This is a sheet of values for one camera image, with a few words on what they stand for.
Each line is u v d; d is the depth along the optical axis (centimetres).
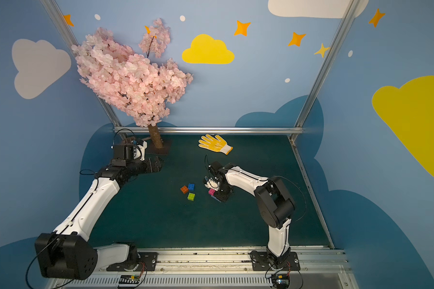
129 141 119
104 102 83
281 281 73
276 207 49
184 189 96
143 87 73
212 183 83
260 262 75
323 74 89
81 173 86
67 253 39
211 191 92
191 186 96
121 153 61
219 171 70
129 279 73
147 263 74
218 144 119
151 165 72
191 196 93
